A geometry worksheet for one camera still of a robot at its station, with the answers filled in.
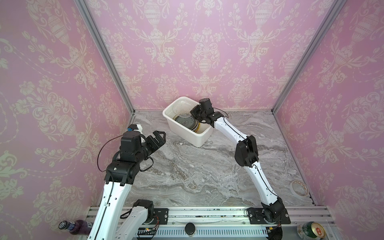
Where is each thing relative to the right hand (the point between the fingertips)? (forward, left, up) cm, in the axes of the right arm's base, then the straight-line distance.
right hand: (189, 110), depth 99 cm
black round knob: (-64, +1, -8) cm, 65 cm away
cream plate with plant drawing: (-16, +2, +1) cm, 16 cm away
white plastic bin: (-21, -8, -1) cm, 23 cm away
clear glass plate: (-2, 0, -11) cm, 11 cm away
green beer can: (-67, -49, -7) cm, 83 cm away
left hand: (-31, +12, +14) cm, 36 cm away
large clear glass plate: (+2, +5, 0) cm, 5 cm away
